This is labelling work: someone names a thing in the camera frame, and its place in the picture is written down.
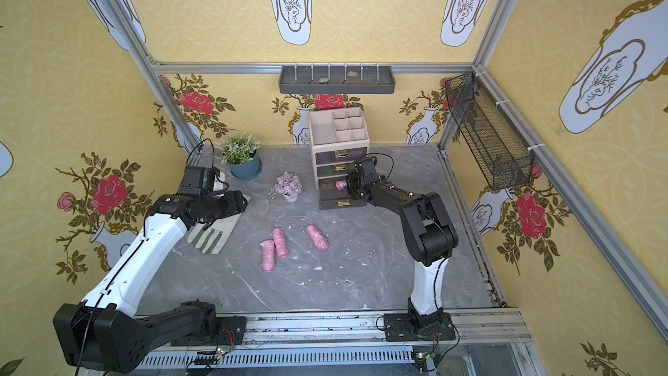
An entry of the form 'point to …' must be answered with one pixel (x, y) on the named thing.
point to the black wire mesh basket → (502, 155)
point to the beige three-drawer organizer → (339, 140)
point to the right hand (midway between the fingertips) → (341, 178)
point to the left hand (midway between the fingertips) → (241, 203)
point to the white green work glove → (210, 238)
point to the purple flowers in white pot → (289, 185)
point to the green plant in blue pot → (240, 153)
